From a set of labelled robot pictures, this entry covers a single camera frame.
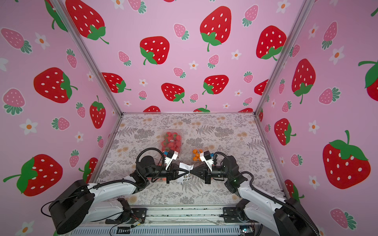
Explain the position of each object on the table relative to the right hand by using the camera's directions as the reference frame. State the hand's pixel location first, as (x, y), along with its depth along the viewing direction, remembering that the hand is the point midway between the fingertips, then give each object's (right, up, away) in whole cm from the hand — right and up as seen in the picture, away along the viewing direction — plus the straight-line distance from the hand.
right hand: (190, 176), depth 68 cm
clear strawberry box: (-11, +18, +33) cm, 39 cm away
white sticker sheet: (-2, +5, 0) cm, 5 cm away
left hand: (-1, +1, +1) cm, 2 cm away
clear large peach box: (-14, 0, -3) cm, 14 cm away
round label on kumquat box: (+5, +7, +27) cm, 28 cm away
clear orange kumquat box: (+3, +5, +27) cm, 27 cm away
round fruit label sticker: (-13, +14, +27) cm, 33 cm away
